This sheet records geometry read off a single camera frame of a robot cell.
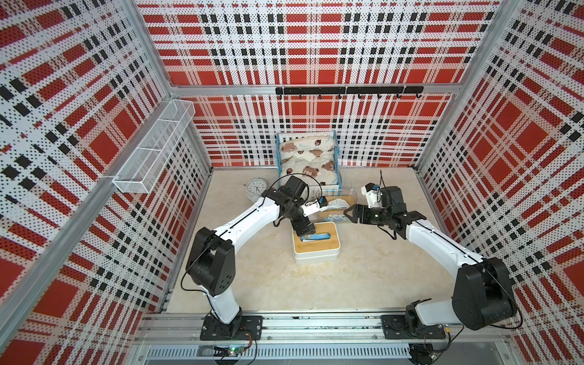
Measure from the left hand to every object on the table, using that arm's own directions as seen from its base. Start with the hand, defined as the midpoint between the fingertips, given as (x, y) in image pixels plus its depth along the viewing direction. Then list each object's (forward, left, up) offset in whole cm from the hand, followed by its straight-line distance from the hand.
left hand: (309, 218), depth 86 cm
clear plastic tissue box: (+5, -11, -9) cm, 15 cm away
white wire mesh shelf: (+19, +69, +9) cm, 72 cm away
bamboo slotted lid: (+14, -19, -8) cm, 25 cm away
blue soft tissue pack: (+11, -13, -6) cm, 18 cm away
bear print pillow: (+39, 0, +2) cm, 39 cm away
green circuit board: (-41, +23, -11) cm, 48 cm away
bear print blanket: (+31, -7, -5) cm, 33 cm away
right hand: (+2, -17, +2) cm, 17 cm away
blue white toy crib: (+23, -2, -7) cm, 25 cm away
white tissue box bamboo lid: (-12, -5, -4) cm, 13 cm away
